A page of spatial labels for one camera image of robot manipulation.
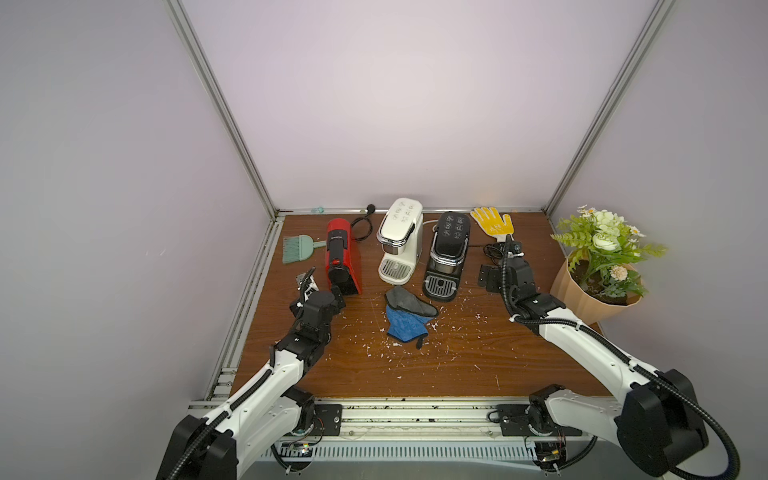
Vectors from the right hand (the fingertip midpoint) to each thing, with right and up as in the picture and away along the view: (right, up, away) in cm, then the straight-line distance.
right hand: (499, 265), depth 84 cm
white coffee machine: (-29, +9, +1) cm, 30 cm away
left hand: (-50, -6, 0) cm, 51 cm away
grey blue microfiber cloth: (-26, -15, +3) cm, 31 cm away
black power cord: (-40, +19, +38) cm, 59 cm away
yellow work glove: (+10, +14, +34) cm, 38 cm away
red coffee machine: (-47, +4, +1) cm, 47 cm away
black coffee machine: (-15, +4, -4) cm, 16 cm away
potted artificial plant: (+27, -3, -2) cm, 28 cm away
